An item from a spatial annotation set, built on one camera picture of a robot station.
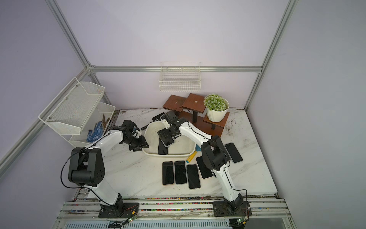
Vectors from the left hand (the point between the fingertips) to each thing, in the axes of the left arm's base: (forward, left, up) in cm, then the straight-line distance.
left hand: (146, 148), depth 91 cm
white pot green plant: (+15, -45, +23) cm, 52 cm away
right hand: (+9, -14, +1) cm, 17 cm away
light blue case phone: (-16, -30, -5) cm, 35 cm away
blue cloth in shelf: (+5, +33, +7) cm, 34 cm away
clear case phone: (-14, -15, -6) cm, 21 cm away
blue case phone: (-13, -38, -5) cm, 40 cm away
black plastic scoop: (+32, -2, -5) cm, 32 cm away
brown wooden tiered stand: (+21, -30, +15) cm, 40 cm away
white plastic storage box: (+6, -23, -6) cm, 25 cm away
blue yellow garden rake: (+1, -34, -3) cm, 34 cm away
